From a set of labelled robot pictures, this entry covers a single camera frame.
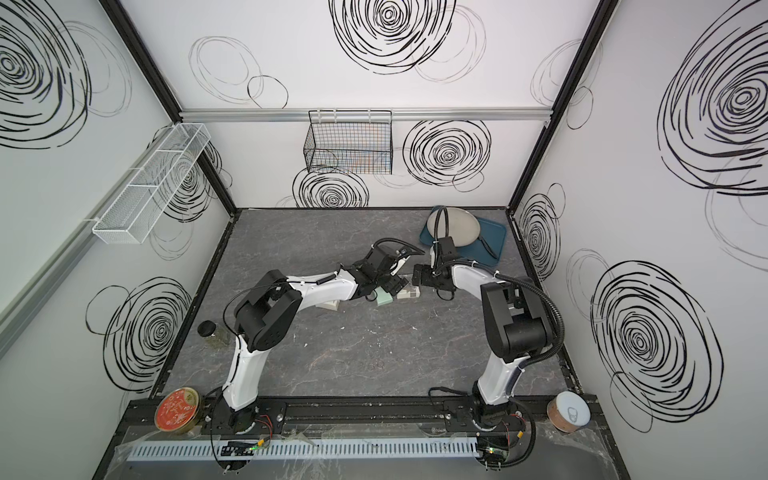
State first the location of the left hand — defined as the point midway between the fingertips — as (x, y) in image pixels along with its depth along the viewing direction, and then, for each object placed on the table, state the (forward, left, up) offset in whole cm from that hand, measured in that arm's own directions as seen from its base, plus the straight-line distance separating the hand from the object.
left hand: (395, 268), depth 97 cm
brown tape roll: (-41, -42, +2) cm, 58 cm away
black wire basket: (+55, +20, +12) cm, 59 cm away
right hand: (-3, -11, -2) cm, 11 cm away
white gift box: (-14, +19, -1) cm, 23 cm away
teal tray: (+20, -37, -3) cm, 42 cm away
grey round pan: (+22, -26, -3) cm, 35 cm away
